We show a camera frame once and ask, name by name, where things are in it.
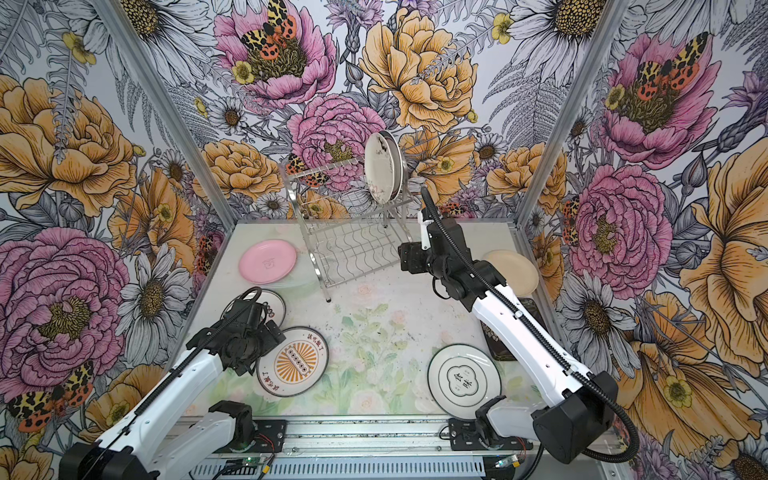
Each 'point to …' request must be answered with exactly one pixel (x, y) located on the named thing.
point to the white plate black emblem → (462, 379)
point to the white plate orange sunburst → (294, 364)
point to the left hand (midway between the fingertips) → (267, 355)
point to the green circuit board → (251, 461)
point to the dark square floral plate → (495, 343)
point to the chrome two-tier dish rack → (343, 224)
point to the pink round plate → (267, 261)
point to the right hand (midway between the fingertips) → (413, 256)
